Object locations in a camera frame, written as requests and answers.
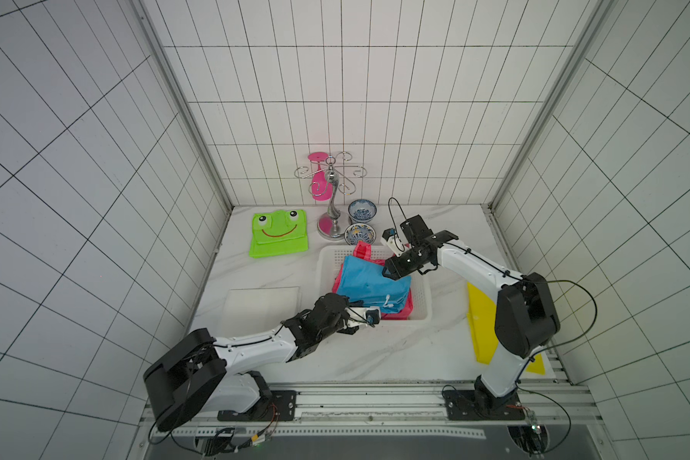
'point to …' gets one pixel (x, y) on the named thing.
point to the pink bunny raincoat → (362, 250)
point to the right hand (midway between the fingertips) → (380, 270)
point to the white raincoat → (257, 310)
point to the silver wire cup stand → (334, 225)
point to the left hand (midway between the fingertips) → (352, 302)
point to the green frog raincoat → (279, 232)
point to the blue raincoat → (362, 279)
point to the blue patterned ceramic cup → (360, 232)
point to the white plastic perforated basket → (328, 261)
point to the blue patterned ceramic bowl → (362, 210)
